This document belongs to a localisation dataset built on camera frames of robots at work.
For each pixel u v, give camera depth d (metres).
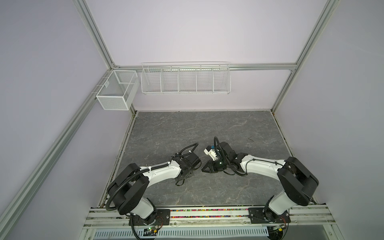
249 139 1.05
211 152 0.81
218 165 0.74
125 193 0.43
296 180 0.46
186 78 0.98
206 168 0.80
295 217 0.74
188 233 1.58
